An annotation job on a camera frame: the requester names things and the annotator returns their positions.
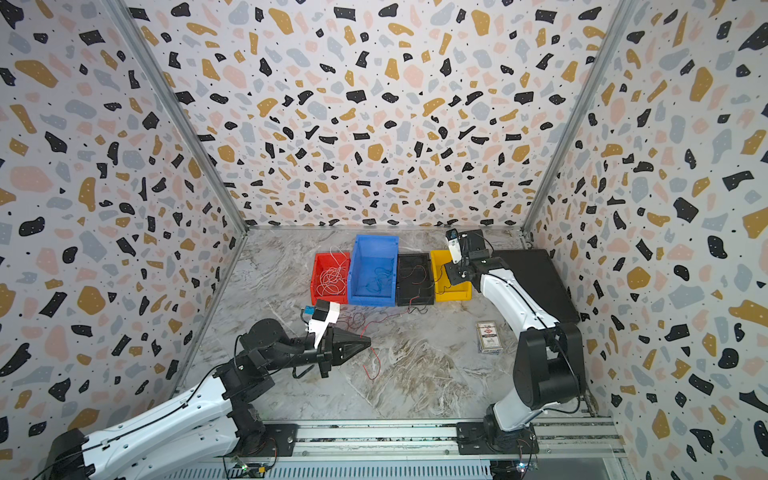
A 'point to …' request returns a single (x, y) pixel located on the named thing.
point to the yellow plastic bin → (445, 291)
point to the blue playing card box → (488, 338)
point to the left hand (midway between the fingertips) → (368, 345)
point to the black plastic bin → (414, 279)
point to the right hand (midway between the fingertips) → (458, 264)
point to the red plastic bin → (321, 262)
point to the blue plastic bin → (372, 274)
